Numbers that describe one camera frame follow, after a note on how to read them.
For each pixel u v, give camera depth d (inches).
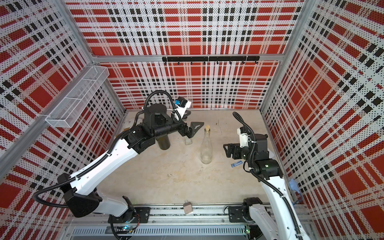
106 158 16.8
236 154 25.1
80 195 15.8
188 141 39.9
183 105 21.2
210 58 34.8
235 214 28.9
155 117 18.2
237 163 35.8
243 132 24.7
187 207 29.5
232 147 25.5
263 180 18.1
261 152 20.8
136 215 28.8
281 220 15.6
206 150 34.8
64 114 27.2
